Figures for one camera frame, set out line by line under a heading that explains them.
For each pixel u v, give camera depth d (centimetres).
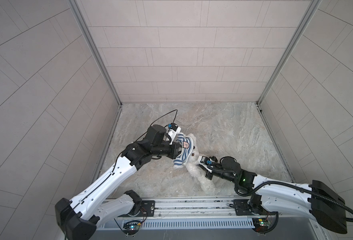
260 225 68
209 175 64
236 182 60
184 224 68
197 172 69
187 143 66
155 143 53
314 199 42
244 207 71
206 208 74
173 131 62
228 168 57
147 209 70
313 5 70
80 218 36
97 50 87
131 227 65
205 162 61
